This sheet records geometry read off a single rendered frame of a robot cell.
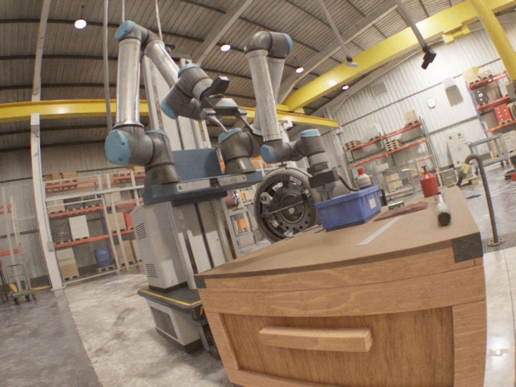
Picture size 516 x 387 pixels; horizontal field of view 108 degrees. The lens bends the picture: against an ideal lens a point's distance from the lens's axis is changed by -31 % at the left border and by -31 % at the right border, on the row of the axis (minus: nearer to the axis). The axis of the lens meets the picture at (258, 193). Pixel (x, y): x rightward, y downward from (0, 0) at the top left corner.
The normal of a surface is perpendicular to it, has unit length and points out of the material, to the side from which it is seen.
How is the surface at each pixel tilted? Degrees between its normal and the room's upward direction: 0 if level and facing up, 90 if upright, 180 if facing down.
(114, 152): 95
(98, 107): 90
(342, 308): 90
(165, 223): 90
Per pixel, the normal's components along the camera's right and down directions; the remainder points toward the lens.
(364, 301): -0.63, 0.11
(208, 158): 0.62, -0.24
